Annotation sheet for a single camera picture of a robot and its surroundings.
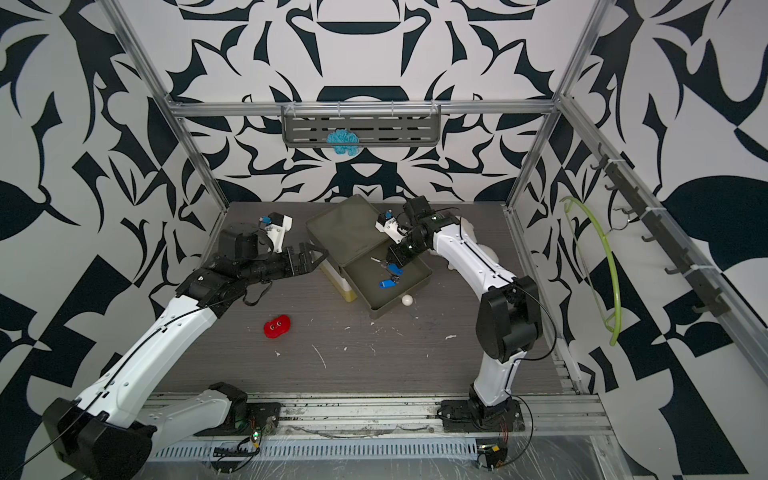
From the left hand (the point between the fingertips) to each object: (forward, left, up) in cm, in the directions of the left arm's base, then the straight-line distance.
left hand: (315, 249), depth 73 cm
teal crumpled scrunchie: (+37, -6, +7) cm, 38 cm away
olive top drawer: (0, -11, -13) cm, 17 cm away
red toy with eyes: (-8, +14, -25) cm, 30 cm away
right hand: (+7, -19, -12) cm, 23 cm away
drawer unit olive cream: (+4, -10, -7) cm, 13 cm away
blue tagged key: (-2, -17, -13) cm, 22 cm away
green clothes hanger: (+9, -68, +4) cm, 69 cm away
